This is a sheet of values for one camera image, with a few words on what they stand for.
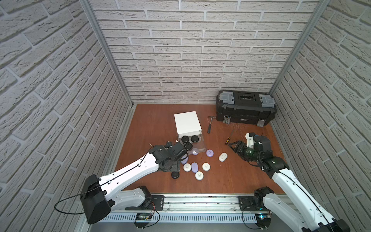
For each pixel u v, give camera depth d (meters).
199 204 0.75
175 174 0.81
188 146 0.83
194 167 0.86
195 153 0.81
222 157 0.88
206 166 0.85
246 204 0.74
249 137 0.73
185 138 0.86
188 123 0.94
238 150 0.69
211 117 1.10
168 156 0.52
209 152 0.90
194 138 0.86
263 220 0.70
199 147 0.93
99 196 0.38
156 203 0.74
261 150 0.59
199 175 0.81
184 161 0.86
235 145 0.71
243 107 0.96
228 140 0.97
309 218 0.41
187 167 0.84
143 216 0.73
